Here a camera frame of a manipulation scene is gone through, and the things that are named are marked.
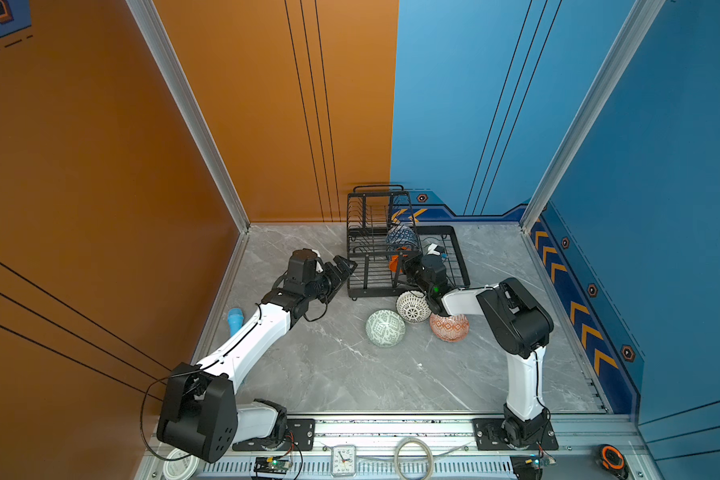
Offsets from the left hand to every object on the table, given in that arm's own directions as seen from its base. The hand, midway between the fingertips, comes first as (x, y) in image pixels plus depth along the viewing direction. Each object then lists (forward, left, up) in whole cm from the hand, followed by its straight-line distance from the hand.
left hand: (352, 270), depth 82 cm
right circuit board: (-41, -45, -19) cm, 64 cm away
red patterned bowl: (-8, -30, -19) cm, 37 cm away
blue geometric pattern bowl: (+27, -17, -15) cm, 35 cm away
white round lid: (-44, +36, -13) cm, 58 cm away
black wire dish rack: (+28, -9, -13) cm, 32 cm away
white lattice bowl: (-2, -19, -17) cm, 25 cm away
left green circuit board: (-43, +18, -21) cm, 51 cm away
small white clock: (-42, +1, -18) cm, 45 cm away
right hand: (+13, -12, -7) cm, 19 cm away
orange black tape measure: (-41, -61, -16) cm, 75 cm away
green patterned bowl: (-8, -10, -19) cm, 23 cm away
